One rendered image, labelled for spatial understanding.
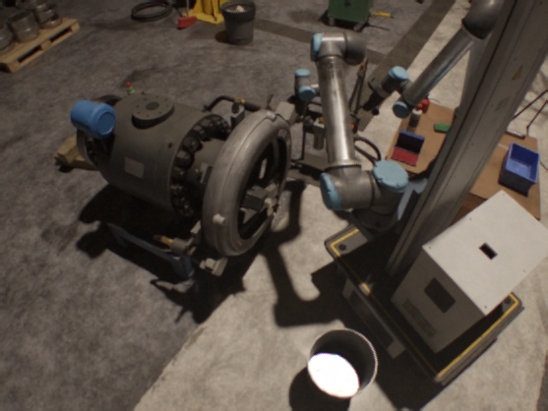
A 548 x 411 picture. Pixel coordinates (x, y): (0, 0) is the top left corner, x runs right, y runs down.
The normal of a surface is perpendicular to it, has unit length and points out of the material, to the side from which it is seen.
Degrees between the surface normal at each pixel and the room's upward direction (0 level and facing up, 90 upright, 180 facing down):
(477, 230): 0
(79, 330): 0
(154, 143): 31
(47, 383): 0
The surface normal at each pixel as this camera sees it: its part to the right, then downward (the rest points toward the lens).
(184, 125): -0.04, -0.56
